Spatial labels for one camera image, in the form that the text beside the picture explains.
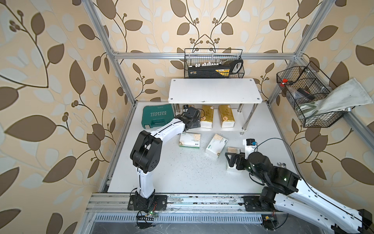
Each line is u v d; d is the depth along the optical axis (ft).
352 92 1.93
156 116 3.48
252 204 2.37
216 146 2.98
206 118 3.07
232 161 2.12
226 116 3.08
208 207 2.42
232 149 2.90
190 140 3.05
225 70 2.64
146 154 1.63
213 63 2.71
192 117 2.39
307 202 1.54
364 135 1.77
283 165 2.84
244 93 2.52
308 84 2.60
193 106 3.33
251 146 2.07
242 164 2.07
